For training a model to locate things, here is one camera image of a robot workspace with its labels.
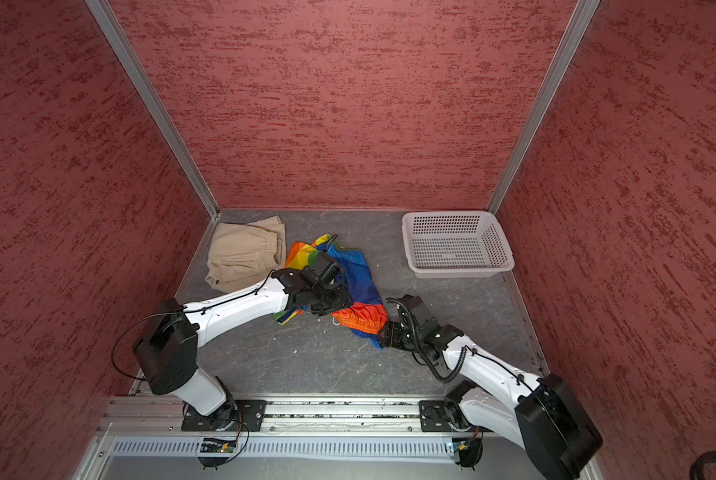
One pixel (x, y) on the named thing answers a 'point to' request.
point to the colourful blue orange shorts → (367, 315)
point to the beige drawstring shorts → (242, 255)
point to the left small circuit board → (216, 447)
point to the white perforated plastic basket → (454, 245)
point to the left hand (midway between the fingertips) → (346, 309)
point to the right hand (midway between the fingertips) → (384, 343)
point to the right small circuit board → (460, 445)
